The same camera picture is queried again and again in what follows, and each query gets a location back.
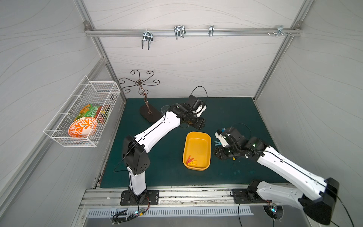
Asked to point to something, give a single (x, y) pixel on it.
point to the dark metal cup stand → (151, 112)
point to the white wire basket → (104, 93)
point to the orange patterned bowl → (82, 127)
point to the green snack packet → (90, 111)
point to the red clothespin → (188, 161)
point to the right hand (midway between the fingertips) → (216, 151)
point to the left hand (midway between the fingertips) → (202, 124)
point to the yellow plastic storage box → (197, 151)
